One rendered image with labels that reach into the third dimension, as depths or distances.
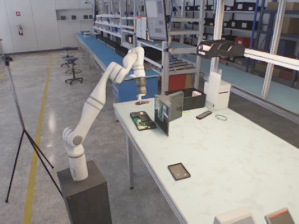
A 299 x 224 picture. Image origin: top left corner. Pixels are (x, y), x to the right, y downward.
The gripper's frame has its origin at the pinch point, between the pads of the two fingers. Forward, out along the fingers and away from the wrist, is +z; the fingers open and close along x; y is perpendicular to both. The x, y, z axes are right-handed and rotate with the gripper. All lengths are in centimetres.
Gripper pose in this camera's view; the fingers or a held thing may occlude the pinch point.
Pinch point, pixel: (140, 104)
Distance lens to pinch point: 144.2
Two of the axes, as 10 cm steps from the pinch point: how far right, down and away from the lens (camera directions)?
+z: 1.4, 9.9, 0.3
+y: 9.4, -1.5, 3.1
